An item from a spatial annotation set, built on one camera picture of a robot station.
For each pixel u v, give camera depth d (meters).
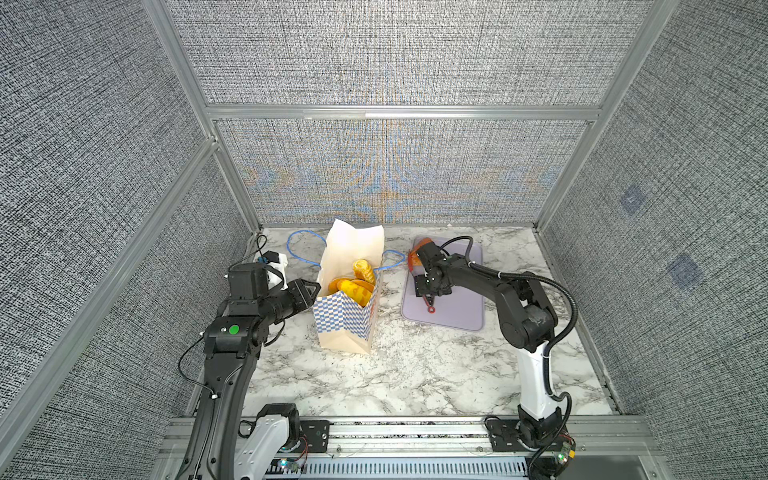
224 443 0.40
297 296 0.60
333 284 0.88
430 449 0.73
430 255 0.82
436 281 0.76
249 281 0.50
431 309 0.95
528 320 0.55
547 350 0.57
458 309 0.94
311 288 0.69
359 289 0.86
